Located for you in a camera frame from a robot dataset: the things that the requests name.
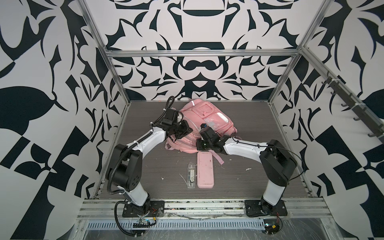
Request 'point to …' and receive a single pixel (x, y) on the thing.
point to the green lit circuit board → (271, 226)
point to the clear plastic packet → (191, 175)
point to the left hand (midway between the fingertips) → (194, 126)
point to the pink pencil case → (205, 171)
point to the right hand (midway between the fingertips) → (196, 142)
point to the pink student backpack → (197, 112)
